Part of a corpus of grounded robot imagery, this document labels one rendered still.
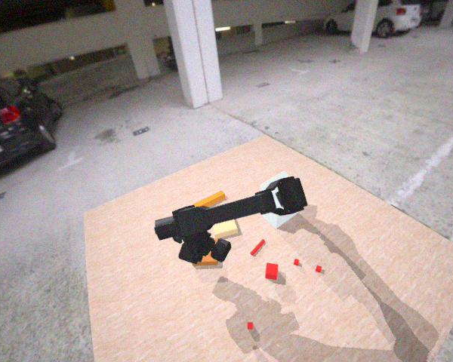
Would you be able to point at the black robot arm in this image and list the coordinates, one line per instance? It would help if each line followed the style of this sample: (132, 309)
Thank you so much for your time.
(189, 222)

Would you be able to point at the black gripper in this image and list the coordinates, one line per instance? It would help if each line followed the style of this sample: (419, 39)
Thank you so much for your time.
(219, 250)

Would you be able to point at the red flat bar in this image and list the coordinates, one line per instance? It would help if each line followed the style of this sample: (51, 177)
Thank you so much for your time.
(257, 247)

